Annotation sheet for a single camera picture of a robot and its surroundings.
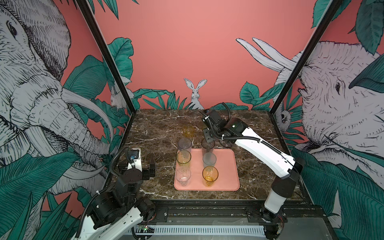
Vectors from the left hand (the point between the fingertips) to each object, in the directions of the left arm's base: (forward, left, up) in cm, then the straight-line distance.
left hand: (142, 156), depth 65 cm
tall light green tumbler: (+9, -17, -22) cm, 29 cm away
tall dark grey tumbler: (+13, -31, -16) cm, 38 cm away
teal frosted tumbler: (+9, -33, -24) cm, 42 cm away
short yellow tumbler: (+32, -20, -24) cm, 45 cm away
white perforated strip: (-26, -25, -27) cm, 45 cm away
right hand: (+13, -30, 0) cm, 33 cm away
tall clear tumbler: (0, -17, -25) cm, 30 cm away
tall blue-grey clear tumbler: (+23, -18, -27) cm, 40 cm away
